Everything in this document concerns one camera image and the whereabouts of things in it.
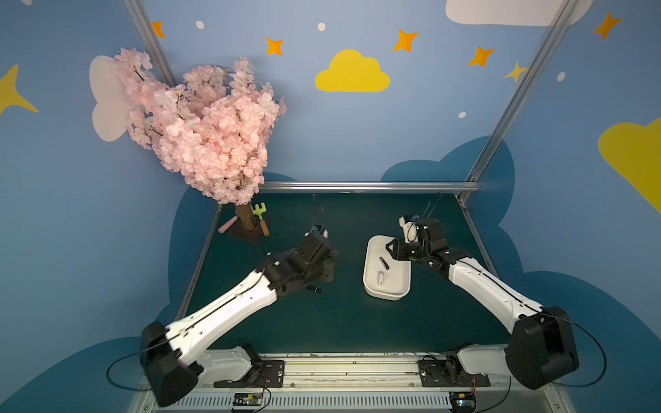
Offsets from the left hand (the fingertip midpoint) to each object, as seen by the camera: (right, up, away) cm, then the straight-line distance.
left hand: (331, 261), depth 75 cm
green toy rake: (-33, +16, +39) cm, 53 cm away
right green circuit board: (+38, -40, -3) cm, 55 cm away
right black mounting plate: (+32, -28, -9) cm, 43 cm away
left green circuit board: (-24, -39, -4) cm, 46 cm away
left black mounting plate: (-17, -33, -2) cm, 37 cm away
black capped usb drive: (-5, -13, +15) cm, 21 cm away
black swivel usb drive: (+20, -5, +22) cm, 31 cm away
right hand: (+22, +4, +11) cm, 25 cm away
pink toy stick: (-44, +11, +33) cm, 56 cm away
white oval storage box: (+20, -9, +18) cm, 28 cm away
